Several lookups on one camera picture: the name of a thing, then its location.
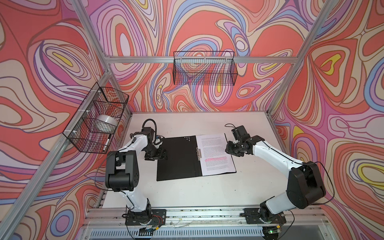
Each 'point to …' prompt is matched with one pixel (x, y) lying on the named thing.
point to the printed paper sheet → (215, 159)
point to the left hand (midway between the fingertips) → (162, 157)
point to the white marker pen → (106, 144)
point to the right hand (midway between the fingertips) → (229, 153)
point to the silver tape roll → (106, 123)
